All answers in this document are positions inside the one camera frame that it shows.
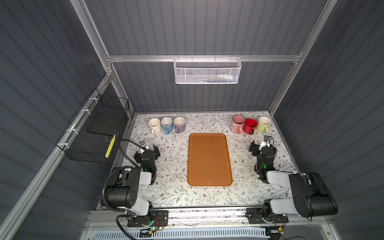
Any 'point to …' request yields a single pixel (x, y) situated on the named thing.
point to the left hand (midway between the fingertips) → (145, 149)
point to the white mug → (155, 123)
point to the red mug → (249, 125)
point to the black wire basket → (89, 138)
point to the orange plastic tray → (209, 161)
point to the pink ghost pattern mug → (238, 121)
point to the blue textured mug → (167, 123)
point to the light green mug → (263, 124)
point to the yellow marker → (110, 146)
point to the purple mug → (179, 124)
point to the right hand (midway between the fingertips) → (264, 143)
